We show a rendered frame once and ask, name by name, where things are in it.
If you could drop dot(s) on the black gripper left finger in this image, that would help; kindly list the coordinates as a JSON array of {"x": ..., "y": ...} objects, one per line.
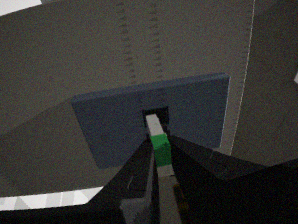
[{"x": 132, "y": 197}]

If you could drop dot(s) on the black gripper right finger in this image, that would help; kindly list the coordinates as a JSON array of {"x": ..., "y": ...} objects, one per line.
[{"x": 226, "y": 190}]

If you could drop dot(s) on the grey panel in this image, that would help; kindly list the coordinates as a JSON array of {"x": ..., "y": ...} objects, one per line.
[{"x": 79, "y": 77}]

